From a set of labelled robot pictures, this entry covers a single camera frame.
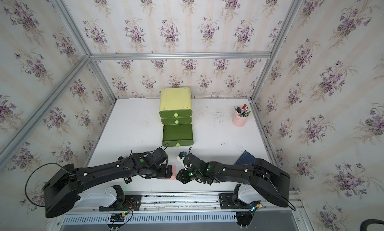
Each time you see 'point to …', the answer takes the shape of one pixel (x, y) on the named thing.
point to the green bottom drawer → (177, 135)
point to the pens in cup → (244, 112)
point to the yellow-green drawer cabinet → (175, 98)
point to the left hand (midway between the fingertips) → (168, 177)
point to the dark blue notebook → (246, 158)
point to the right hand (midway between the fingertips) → (178, 179)
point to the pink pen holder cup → (239, 121)
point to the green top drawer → (176, 113)
